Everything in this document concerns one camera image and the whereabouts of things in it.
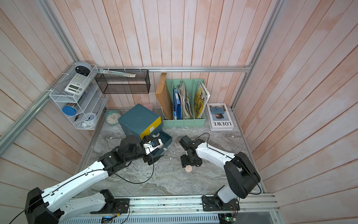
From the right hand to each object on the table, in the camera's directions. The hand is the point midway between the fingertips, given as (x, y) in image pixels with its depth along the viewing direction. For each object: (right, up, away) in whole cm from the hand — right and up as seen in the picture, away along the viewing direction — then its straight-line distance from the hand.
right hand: (188, 162), depth 87 cm
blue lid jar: (-69, +33, -10) cm, 77 cm away
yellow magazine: (+11, +44, +13) cm, 47 cm away
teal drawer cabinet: (-30, +27, -3) cm, 41 cm away
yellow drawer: (-21, +24, -3) cm, 32 cm away
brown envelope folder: (-17, +43, -3) cm, 46 cm away
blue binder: (-8, +37, +7) cm, 39 cm away
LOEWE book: (+27, +28, +21) cm, 44 cm away
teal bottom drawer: (-16, +14, +13) cm, 25 cm away
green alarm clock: (-57, +30, +16) cm, 66 cm away
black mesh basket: (-58, +55, +17) cm, 82 cm away
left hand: (-18, +12, -13) cm, 25 cm away
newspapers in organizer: (0, +35, +14) cm, 37 cm away
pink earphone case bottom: (-21, +17, +11) cm, 29 cm away
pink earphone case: (0, -3, -2) cm, 4 cm away
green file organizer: (+3, +55, +20) cm, 59 cm away
